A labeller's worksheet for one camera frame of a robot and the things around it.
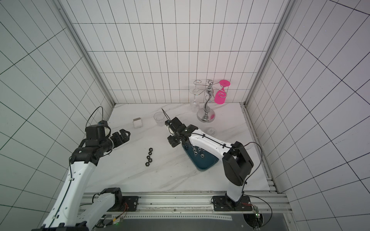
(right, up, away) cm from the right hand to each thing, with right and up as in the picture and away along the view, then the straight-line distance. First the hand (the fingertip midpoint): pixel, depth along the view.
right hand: (168, 140), depth 85 cm
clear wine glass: (+17, +21, +13) cm, 30 cm away
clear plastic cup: (-10, +14, +22) cm, 28 cm away
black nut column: (-13, -10, +7) cm, 18 cm away
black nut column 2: (-12, -13, +3) cm, 18 cm away
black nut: (-13, -7, +7) cm, 16 cm away
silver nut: (+16, -7, +7) cm, 19 cm away
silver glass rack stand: (+27, +15, +28) cm, 41 cm away
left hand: (-24, +2, -9) cm, 25 cm away
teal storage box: (+21, -13, +2) cm, 24 cm away
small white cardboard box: (-27, +10, +22) cm, 36 cm away
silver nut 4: (+21, -10, +5) cm, 24 cm away
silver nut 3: (+17, -9, +5) cm, 20 cm away
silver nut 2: (+19, -7, +7) cm, 22 cm away
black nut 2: (-14, -11, +5) cm, 19 cm away
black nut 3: (-13, -15, +2) cm, 20 cm away
